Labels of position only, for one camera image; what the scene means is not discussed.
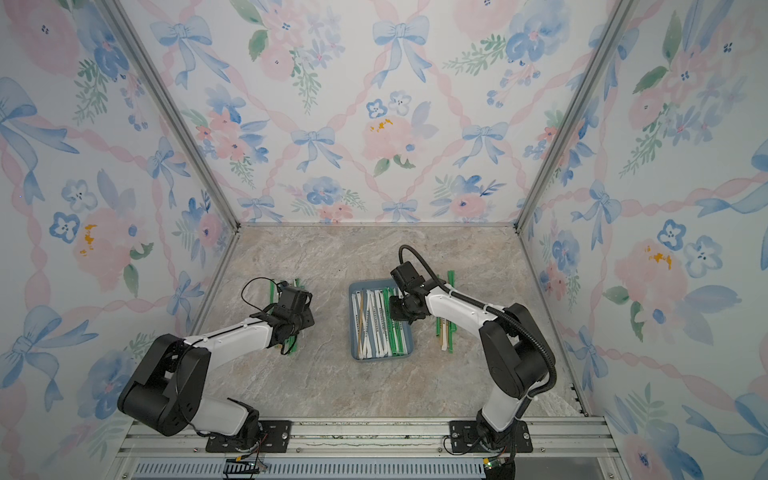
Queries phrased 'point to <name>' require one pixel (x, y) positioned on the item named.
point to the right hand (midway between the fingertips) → (397, 311)
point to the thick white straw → (366, 341)
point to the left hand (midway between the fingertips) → (307, 312)
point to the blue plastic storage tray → (374, 336)
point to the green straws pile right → (446, 329)
